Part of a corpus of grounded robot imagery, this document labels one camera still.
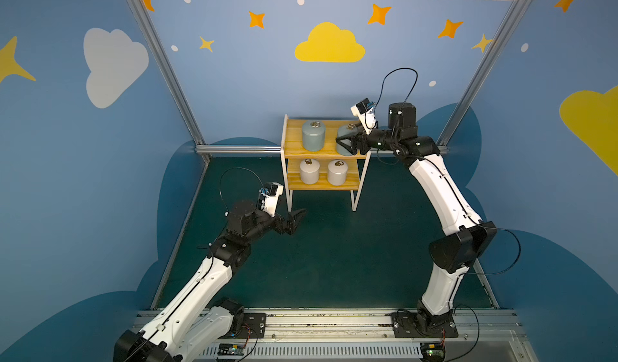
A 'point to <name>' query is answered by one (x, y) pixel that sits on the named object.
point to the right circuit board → (432, 351)
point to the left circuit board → (230, 349)
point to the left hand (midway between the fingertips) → (293, 201)
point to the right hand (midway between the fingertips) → (347, 131)
